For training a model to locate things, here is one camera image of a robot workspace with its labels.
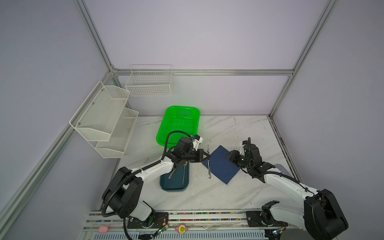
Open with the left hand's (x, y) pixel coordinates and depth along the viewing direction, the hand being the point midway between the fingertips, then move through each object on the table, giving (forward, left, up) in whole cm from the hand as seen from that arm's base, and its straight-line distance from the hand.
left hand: (209, 157), depth 80 cm
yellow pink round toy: (-32, +14, -10) cm, 36 cm away
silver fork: (-3, +22, -15) cm, 27 cm away
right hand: (+3, -10, -3) cm, 10 cm away
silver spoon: (+3, +14, -14) cm, 20 cm away
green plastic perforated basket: (+42, +16, -13) cm, 47 cm away
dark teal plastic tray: (-7, +18, -14) cm, 24 cm away
